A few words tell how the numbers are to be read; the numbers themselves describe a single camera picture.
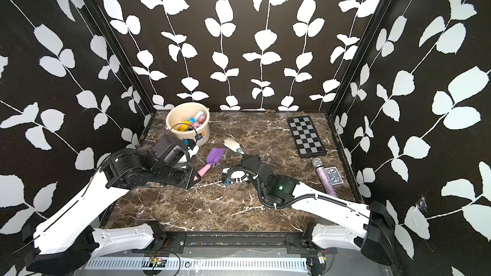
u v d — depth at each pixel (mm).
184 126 1030
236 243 753
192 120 913
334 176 922
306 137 1061
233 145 769
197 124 918
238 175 616
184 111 978
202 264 701
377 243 372
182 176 539
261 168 516
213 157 749
